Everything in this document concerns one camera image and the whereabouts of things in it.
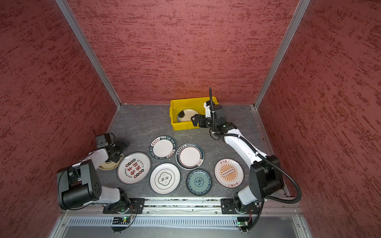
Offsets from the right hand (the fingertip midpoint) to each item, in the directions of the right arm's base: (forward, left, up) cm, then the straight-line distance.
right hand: (197, 121), depth 84 cm
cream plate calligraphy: (-19, +51, -16) cm, 57 cm away
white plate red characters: (-19, +40, -20) cm, 48 cm away
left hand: (-9, +46, -17) cm, 50 cm away
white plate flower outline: (-26, +20, -20) cm, 38 cm away
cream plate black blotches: (+21, +9, -19) cm, 30 cm away
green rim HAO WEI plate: (-6, +23, -21) cm, 32 cm away
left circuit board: (-46, +39, -20) cm, 64 cm away
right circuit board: (-47, -21, -21) cm, 56 cm away
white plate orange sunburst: (-24, -18, -21) cm, 36 cm away
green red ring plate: (-12, +5, -21) cm, 25 cm away
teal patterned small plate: (-28, 0, -20) cm, 35 cm away
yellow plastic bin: (+34, 0, -19) cm, 39 cm away
